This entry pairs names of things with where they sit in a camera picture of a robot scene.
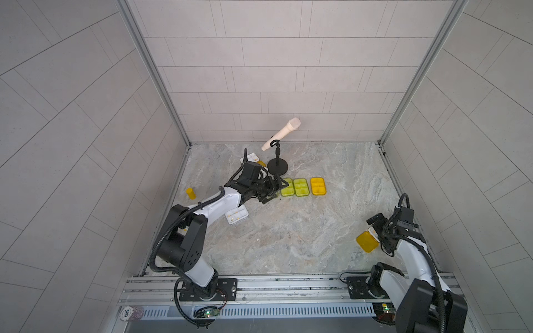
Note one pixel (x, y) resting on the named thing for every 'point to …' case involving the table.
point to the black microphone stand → (277, 166)
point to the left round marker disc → (131, 313)
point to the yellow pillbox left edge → (191, 193)
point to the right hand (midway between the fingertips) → (373, 224)
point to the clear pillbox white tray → (240, 221)
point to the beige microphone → (293, 125)
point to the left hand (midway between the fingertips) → (286, 188)
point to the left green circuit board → (207, 312)
